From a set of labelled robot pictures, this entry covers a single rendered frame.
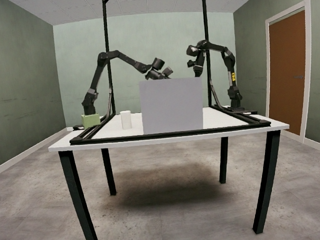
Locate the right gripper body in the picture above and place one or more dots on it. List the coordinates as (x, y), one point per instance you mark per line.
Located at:
(162, 76)

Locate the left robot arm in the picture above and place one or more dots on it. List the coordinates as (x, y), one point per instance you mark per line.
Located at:
(200, 51)

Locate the white cylinder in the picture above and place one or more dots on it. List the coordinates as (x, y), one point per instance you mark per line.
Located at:
(126, 120)

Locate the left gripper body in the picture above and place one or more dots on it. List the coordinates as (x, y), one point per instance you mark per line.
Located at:
(199, 64)

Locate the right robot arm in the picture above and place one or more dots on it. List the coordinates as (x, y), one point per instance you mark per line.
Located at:
(102, 60)

